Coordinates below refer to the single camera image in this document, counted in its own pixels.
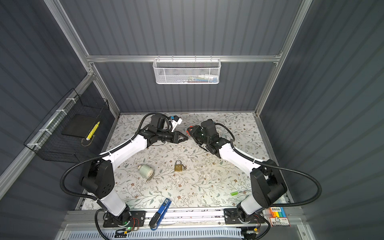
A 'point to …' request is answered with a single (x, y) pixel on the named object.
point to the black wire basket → (48, 141)
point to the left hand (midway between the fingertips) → (187, 137)
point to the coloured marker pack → (278, 217)
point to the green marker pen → (235, 193)
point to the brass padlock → (178, 167)
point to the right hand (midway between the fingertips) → (189, 131)
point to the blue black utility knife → (156, 220)
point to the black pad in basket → (79, 125)
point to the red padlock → (189, 129)
